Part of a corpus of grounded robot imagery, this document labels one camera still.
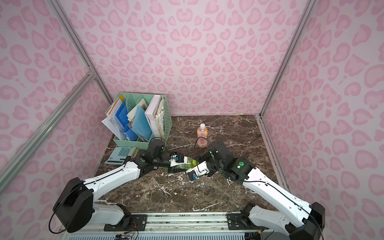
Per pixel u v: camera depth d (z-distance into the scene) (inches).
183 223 29.5
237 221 28.7
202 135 35.6
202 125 34.6
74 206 16.2
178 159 25.2
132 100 39.3
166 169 29.1
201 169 23.1
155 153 25.3
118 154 38.1
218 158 20.1
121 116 35.6
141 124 34.9
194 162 27.4
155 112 33.8
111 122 34.7
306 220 14.9
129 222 27.2
